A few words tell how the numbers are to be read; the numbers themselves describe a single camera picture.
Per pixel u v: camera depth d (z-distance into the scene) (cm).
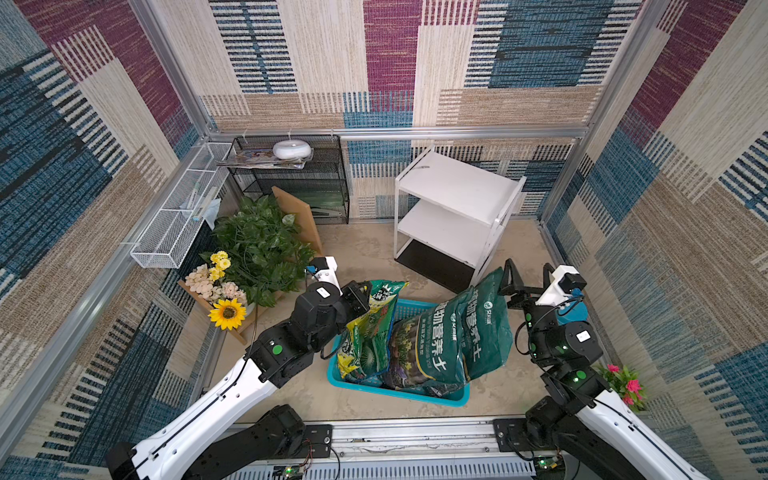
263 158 90
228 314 71
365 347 75
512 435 73
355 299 58
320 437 74
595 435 56
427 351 68
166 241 91
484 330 63
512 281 59
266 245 81
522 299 59
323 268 61
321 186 112
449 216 77
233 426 45
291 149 88
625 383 65
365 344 74
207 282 75
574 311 84
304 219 89
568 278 53
